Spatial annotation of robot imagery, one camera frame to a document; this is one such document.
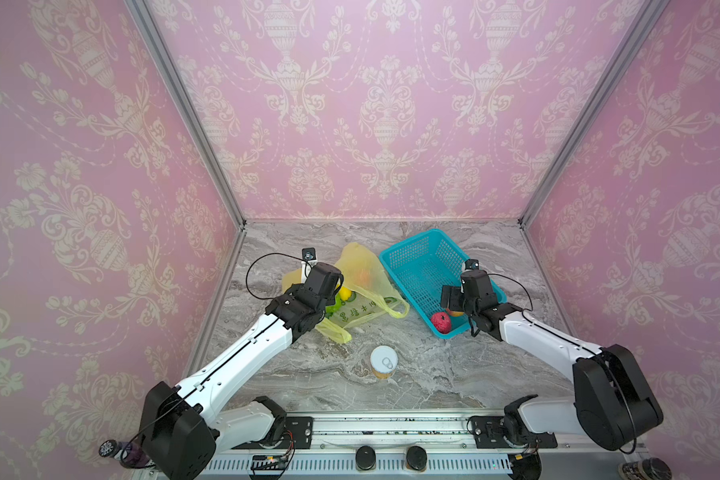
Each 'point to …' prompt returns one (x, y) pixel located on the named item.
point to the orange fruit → (455, 313)
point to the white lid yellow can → (383, 361)
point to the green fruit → (331, 309)
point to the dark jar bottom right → (645, 469)
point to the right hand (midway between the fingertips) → (458, 290)
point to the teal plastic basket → (420, 266)
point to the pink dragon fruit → (442, 321)
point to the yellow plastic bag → (371, 297)
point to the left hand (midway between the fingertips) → (320, 283)
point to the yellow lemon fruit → (345, 293)
